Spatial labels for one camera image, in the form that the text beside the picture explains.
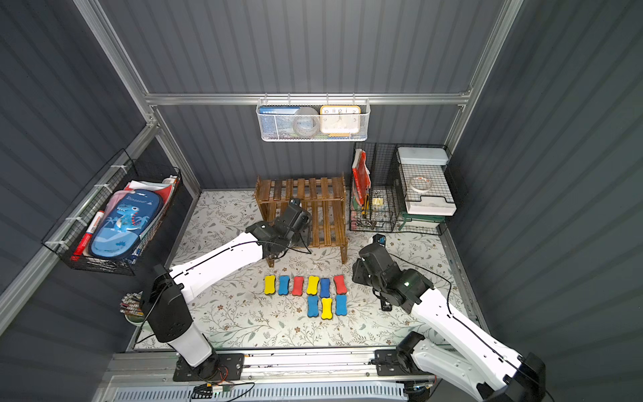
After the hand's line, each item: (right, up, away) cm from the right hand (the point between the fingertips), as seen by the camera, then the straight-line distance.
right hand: (361, 266), depth 77 cm
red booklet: (+6, +34, +39) cm, 52 cm away
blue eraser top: (-27, -10, +14) cm, 32 cm away
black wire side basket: (-74, +29, +1) cm, 80 cm away
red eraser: (-6, -9, +14) cm, 17 cm away
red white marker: (-74, +9, -12) cm, 75 cm away
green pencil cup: (-64, -13, -8) cm, 66 cm away
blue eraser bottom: (-16, -16, +6) cm, 23 cm away
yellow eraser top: (-16, -11, +12) cm, 23 cm away
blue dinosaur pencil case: (-64, +16, -10) cm, 66 cm away
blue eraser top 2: (-11, -10, +12) cm, 20 cm away
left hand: (-18, +10, +6) cm, 22 cm away
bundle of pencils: (-65, -9, -8) cm, 66 cm away
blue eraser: (-6, -14, +8) cm, 18 cm away
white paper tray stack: (+32, +38, +26) cm, 55 cm away
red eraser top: (-21, -9, +15) cm, 27 cm away
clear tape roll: (+25, +27, +18) cm, 42 cm away
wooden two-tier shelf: (-12, +21, +6) cm, 25 cm away
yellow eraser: (-31, -9, +13) cm, 35 cm away
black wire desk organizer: (+21, +27, +30) cm, 45 cm away
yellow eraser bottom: (-11, -15, +8) cm, 20 cm away
